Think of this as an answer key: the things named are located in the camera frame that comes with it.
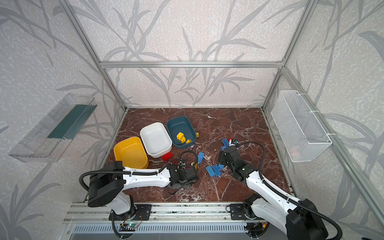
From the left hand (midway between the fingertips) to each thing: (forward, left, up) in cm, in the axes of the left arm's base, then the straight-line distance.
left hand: (188, 180), depth 84 cm
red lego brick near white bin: (+14, +14, +1) cm, 19 cm away
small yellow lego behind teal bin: (+30, -5, +1) cm, 30 cm away
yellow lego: (+26, +6, +4) cm, 27 cm away
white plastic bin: (+25, +22, +2) cm, 33 cm away
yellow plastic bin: (+16, +37, -1) cm, 40 cm away
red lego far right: (+26, -26, +1) cm, 37 cm away
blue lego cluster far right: (+23, -24, 0) cm, 33 cm away
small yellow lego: (+25, +1, 0) cm, 25 cm away
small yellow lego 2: (0, -5, +21) cm, 21 cm away
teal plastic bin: (+41, +8, -2) cm, 41 cm away
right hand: (+15, -21, +9) cm, 27 cm away
